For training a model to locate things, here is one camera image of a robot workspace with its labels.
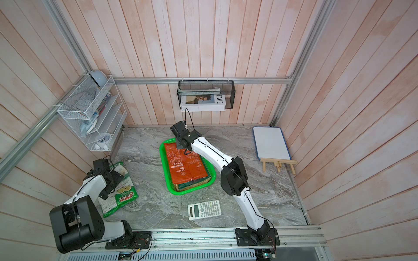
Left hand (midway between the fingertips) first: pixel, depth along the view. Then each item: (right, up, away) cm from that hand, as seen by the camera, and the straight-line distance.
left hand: (115, 185), depth 87 cm
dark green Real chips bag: (+37, 0, -1) cm, 37 cm away
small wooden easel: (+95, +10, +11) cm, 96 cm away
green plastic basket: (+43, 0, -6) cm, 44 cm away
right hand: (+37, +24, +6) cm, 44 cm away
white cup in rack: (-8, +25, +3) cm, 27 cm away
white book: (+54, +47, +6) cm, 72 cm away
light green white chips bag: (+6, -3, -1) cm, 7 cm away
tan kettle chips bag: (+34, -1, -2) cm, 34 cm away
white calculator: (+49, -11, -6) cm, 51 cm away
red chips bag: (+38, +9, +3) cm, 39 cm away
